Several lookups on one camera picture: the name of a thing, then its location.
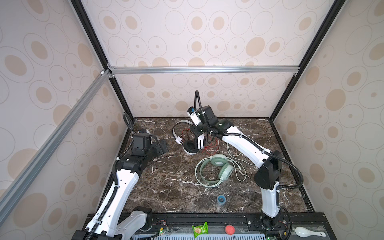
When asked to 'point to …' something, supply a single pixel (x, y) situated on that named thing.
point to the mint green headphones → (226, 169)
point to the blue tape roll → (221, 199)
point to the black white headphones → (189, 147)
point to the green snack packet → (200, 229)
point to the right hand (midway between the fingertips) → (193, 124)
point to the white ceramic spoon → (302, 232)
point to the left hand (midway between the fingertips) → (164, 143)
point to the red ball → (230, 229)
